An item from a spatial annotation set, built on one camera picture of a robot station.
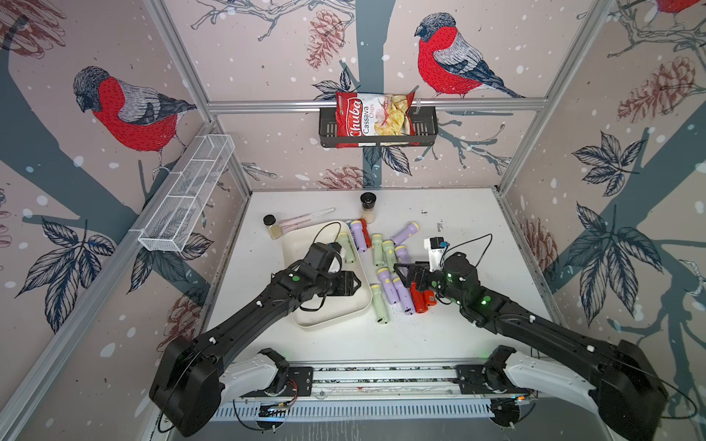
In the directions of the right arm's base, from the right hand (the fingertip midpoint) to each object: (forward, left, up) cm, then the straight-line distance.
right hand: (403, 264), depth 79 cm
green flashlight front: (-6, +6, -14) cm, 17 cm away
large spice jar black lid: (+30, +11, -11) cm, 33 cm away
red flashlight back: (+21, +12, -13) cm, 27 cm away
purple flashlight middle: (+11, -2, -15) cm, 19 cm away
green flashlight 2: (+14, +3, -13) cm, 19 cm away
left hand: (-4, +13, -3) cm, 14 cm away
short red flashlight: (-4, -8, -14) cm, 17 cm away
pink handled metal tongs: (+27, +42, -16) cm, 52 cm away
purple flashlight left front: (+3, +5, -13) cm, 14 cm away
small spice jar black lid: (+20, +47, -12) cm, 52 cm away
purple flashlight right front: (-4, -2, -13) cm, 14 cm away
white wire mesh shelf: (+1, +63, +15) cm, 65 cm away
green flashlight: (+13, +7, -13) cm, 20 cm away
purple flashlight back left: (+16, +14, -11) cm, 23 cm away
